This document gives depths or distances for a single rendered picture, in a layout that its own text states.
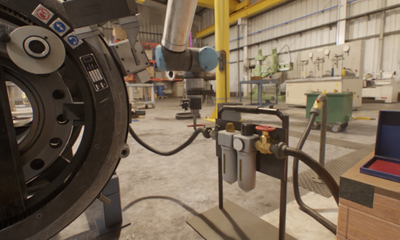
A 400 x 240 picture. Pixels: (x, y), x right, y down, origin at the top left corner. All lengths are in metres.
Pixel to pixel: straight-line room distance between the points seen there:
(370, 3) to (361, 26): 0.87
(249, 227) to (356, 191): 0.67
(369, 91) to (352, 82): 3.28
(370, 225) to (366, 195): 0.06
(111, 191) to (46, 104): 0.53
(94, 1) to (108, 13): 0.03
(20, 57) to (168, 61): 0.40
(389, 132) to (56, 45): 0.85
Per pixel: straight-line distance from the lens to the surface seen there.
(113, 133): 0.66
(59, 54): 0.63
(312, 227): 1.19
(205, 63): 0.78
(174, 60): 0.74
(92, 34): 0.51
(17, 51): 0.63
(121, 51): 0.70
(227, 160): 0.91
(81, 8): 0.50
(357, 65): 6.50
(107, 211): 1.14
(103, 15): 0.48
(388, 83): 9.45
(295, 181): 1.29
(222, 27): 4.16
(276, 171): 0.86
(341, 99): 3.29
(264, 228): 1.10
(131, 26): 0.47
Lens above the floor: 0.65
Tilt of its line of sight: 7 degrees down
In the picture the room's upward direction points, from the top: 2 degrees counter-clockwise
